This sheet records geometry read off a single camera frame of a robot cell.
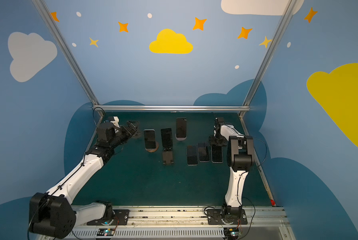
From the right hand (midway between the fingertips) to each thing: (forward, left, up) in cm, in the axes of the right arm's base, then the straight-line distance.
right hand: (217, 143), depth 103 cm
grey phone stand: (+2, +25, 0) cm, 25 cm away
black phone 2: (+4, +36, -1) cm, 36 cm away
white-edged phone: (-12, +3, +7) cm, 15 cm away
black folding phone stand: (-15, +33, +5) cm, 36 cm away
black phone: (-7, +44, +13) cm, 47 cm away
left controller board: (-54, +59, 0) cm, 80 cm away
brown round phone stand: (-8, +44, 0) cm, 45 cm away
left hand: (-8, +48, +25) cm, 55 cm away
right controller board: (-51, -2, -2) cm, 51 cm away
